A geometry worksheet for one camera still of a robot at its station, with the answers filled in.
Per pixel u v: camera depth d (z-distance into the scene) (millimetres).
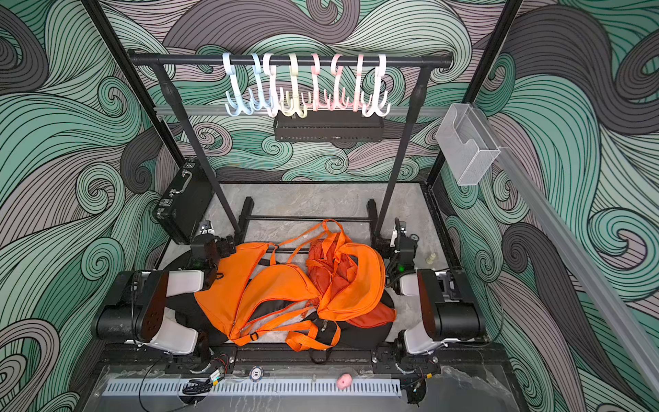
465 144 791
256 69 502
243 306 796
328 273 833
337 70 836
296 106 570
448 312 446
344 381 683
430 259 925
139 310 443
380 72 504
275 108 579
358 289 760
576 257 515
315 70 833
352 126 959
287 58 495
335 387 694
